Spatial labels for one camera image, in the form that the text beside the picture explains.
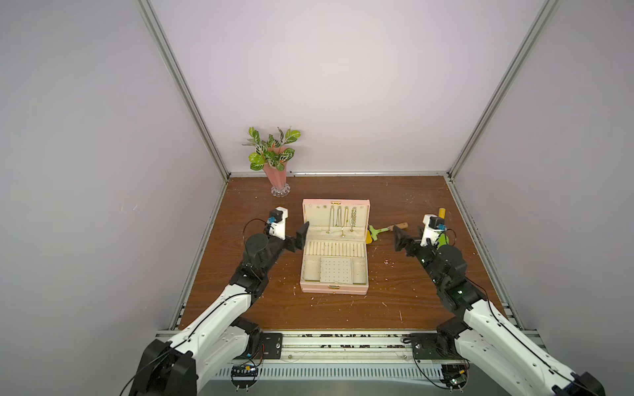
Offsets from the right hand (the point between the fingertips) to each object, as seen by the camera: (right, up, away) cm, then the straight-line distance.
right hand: (412, 222), depth 76 cm
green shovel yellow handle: (+21, -9, +22) cm, 31 cm away
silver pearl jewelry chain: (-18, 0, +9) cm, 20 cm away
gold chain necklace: (-23, +2, +8) cm, 25 cm away
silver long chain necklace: (-25, +4, +7) cm, 26 cm away
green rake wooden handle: (-7, -7, +23) cm, 25 cm away
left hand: (-36, +1, +2) cm, 36 cm away
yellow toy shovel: (-10, -9, +19) cm, 23 cm away
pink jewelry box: (-24, -15, +8) cm, 29 cm away
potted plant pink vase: (-47, +23, +12) cm, 53 cm away
